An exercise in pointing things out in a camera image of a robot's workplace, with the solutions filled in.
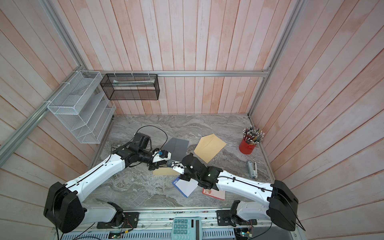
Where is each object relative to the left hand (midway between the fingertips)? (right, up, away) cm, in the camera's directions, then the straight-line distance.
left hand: (168, 163), depth 76 cm
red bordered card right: (+27, -17, +2) cm, 32 cm away
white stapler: (+50, -7, +13) cm, 52 cm away
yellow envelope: (-3, -6, +5) cm, 8 cm away
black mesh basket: (-31, +48, +28) cm, 64 cm away
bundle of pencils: (+48, +14, +9) cm, 51 cm away
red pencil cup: (+48, +6, +19) cm, 52 cm away
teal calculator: (+10, -30, -6) cm, 32 cm away
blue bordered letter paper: (+9, -16, +7) cm, 20 cm away
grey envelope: (+3, +5, +25) cm, 26 cm away
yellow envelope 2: (+25, +5, +25) cm, 36 cm away
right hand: (+6, 0, +2) cm, 6 cm away
